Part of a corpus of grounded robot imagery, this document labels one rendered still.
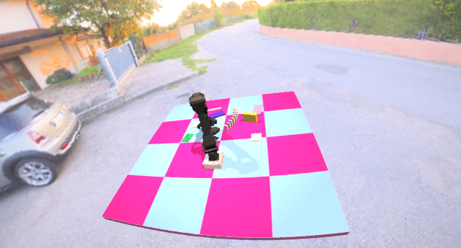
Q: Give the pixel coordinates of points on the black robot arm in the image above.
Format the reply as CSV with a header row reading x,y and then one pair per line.
x,y
209,144

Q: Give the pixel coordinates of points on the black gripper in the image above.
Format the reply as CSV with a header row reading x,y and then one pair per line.
x,y
213,130

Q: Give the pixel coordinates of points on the purple flat block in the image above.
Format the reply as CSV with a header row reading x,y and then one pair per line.
x,y
217,114

